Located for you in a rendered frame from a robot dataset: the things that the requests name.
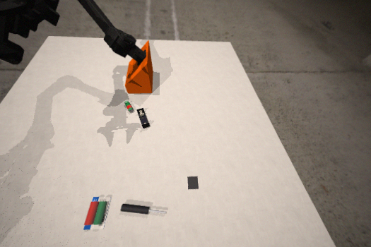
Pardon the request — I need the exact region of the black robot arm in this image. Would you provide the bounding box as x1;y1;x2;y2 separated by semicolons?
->
34;0;146;66

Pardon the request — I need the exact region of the green and red battery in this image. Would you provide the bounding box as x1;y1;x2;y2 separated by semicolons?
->
125;101;134;113

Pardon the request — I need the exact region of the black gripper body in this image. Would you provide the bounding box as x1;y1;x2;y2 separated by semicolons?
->
0;0;41;64

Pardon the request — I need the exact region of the black battery holder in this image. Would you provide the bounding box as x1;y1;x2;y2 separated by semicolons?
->
137;108;150;128

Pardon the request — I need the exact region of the black-handled screwdriver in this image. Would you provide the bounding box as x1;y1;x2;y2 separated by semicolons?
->
120;204;166;215

